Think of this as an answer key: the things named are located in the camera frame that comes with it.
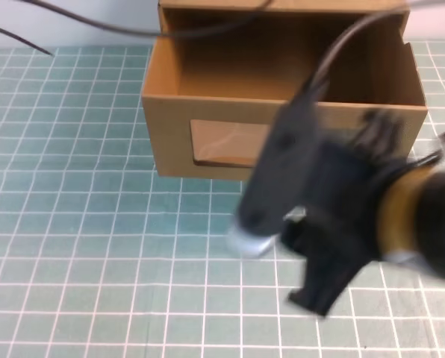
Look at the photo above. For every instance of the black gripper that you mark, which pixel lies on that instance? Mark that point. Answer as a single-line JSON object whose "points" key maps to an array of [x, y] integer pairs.
{"points": [[326, 198]]}

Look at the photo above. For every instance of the brown cardboard shoebox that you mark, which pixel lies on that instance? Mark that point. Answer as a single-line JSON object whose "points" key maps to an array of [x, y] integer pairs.
{"points": [[209, 102]]}

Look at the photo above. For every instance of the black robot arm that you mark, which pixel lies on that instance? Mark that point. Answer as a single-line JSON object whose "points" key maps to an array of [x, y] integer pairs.
{"points": [[411, 216]]}

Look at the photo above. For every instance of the cyan checkered tablecloth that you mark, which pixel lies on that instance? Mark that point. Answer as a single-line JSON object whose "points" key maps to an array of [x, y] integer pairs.
{"points": [[102, 257]]}

